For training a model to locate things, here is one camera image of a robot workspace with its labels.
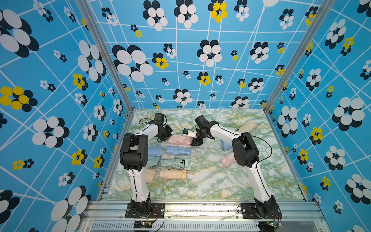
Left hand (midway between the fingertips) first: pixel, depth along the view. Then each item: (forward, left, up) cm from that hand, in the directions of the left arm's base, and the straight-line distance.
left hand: (174, 132), depth 101 cm
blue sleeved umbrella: (-15, +10, +1) cm, 18 cm away
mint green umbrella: (-23, -2, 0) cm, 23 cm away
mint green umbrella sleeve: (-21, +11, -1) cm, 24 cm away
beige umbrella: (-29, -1, 0) cm, 29 cm away
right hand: (-3, -14, -3) cm, 15 cm away
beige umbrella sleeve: (-29, +12, -2) cm, 31 cm away
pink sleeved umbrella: (-7, -5, +1) cm, 8 cm away
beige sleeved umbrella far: (+6, -54, 0) cm, 54 cm away
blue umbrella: (-15, -4, 0) cm, 15 cm away
